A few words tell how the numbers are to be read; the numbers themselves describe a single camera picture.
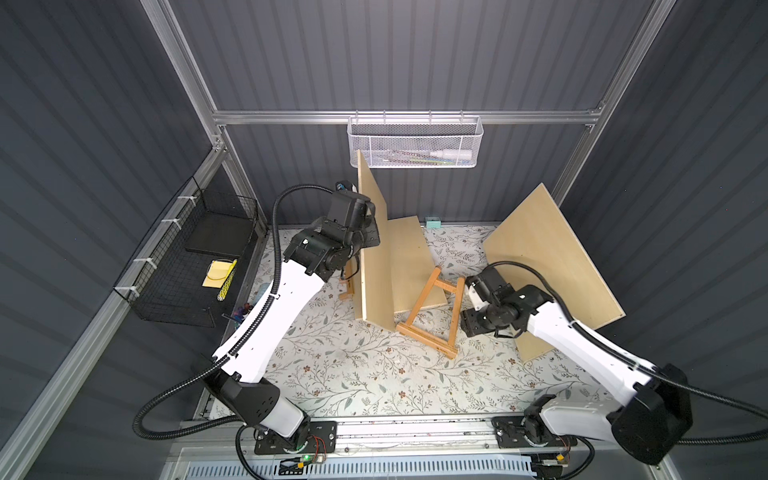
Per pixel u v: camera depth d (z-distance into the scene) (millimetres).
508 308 562
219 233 810
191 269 740
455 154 868
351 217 507
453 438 740
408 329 872
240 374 394
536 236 848
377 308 771
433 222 1206
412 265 980
